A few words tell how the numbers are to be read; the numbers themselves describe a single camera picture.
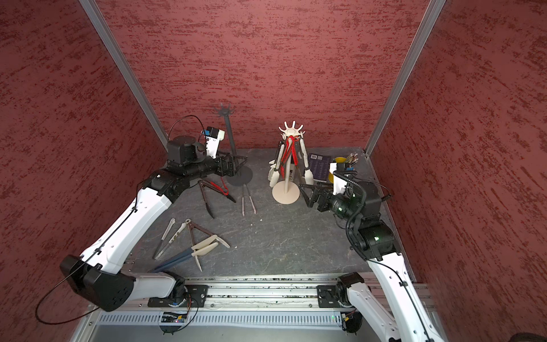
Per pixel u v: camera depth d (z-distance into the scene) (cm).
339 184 57
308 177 81
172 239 87
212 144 62
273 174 82
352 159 95
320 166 113
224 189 101
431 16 72
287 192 102
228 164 62
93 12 71
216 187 103
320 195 56
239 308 73
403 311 39
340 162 103
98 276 37
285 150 74
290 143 73
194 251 82
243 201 97
